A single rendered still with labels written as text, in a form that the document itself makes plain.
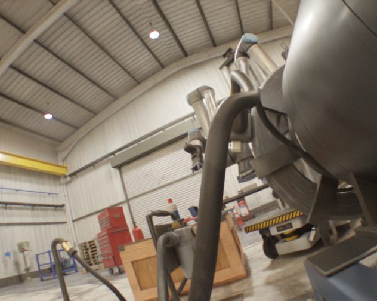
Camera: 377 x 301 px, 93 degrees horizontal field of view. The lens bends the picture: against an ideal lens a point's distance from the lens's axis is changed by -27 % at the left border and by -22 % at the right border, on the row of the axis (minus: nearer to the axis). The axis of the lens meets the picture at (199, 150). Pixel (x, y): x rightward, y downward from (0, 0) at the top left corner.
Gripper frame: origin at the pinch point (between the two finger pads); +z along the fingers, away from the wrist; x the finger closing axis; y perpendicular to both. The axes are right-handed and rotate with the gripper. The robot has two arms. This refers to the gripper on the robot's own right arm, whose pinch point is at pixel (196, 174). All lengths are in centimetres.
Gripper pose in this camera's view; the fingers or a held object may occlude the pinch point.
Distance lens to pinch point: 137.0
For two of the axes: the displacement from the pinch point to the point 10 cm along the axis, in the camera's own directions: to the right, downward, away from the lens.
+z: 1.0, 7.6, -6.5
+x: -6.4, 5.5, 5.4
